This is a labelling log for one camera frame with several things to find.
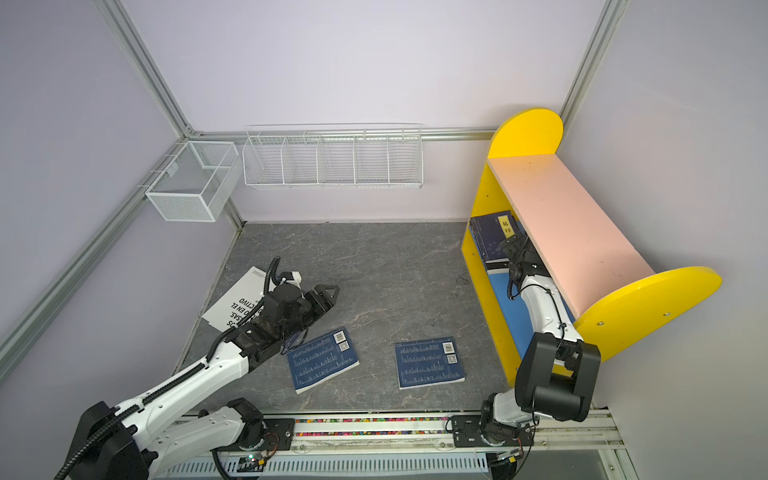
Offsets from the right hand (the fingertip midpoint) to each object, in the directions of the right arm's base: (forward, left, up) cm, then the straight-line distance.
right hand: (519, 247), depth 87 cm
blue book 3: (-27, +27, -19) cm, 43 cm away
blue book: (+9, +6, -2) cm, 11 cm away
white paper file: (-9, +86, -15) cm, 88 cm away
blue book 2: (-27, +57, -18) cm, 66 cm away
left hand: (-15, +52, -2) cm, 55 cm away
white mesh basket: (+21, +102, +8) cm, 104 cm away
